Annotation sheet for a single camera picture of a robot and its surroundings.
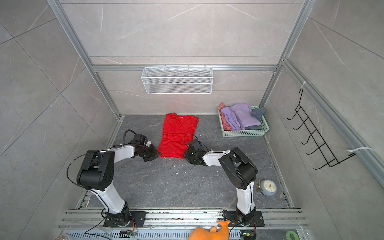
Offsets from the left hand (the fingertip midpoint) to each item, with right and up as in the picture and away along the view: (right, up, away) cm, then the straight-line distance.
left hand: (160, 150), depth 97 cm
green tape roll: (+67, -35, -27) cm, 81 cm away
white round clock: (+63, -17, -17) cm, 67 cm away
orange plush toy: (+27, -31, -33) cm, 53 cm away
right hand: (+15, -3, -1) cm, 15 cm away
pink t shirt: (+45, +17, +7) cm, 49 cm away
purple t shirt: (+57, +23, +12) cm, 62 cm away
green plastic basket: (+65, +12, +7) cm, 66 cm away
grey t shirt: (+70, +27, +11) cm, 76 cm away
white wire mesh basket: (+11, +48, +4) cm, 49 cm away
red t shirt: (+10, +12, +15) cm, 21 cm away
